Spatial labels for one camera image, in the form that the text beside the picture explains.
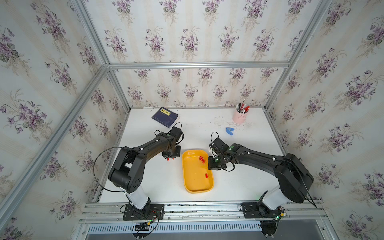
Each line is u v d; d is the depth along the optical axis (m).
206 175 0.85
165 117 1.12
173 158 0.90
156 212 0.73
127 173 0.45
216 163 0.74
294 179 0.44
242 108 1.07
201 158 0.91
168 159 0.91
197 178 0.87
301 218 0.72
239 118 1.05
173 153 0.79
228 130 1.04
